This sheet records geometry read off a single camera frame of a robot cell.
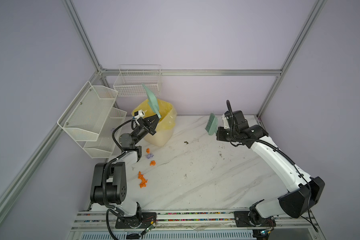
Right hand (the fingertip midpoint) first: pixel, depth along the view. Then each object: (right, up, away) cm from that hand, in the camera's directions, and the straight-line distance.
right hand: (215, 132), depth 78 cm
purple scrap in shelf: (-54, +1, -2) cm, 54 cm away
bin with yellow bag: (-29, -2, +12) cm, 32 cm away
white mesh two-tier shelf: (-69, +7, +6) cm, 70 cm away
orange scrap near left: (-40, -29, +8) cm, 50 cm away
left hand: (-28, +9, -7) cm, 30 cm away
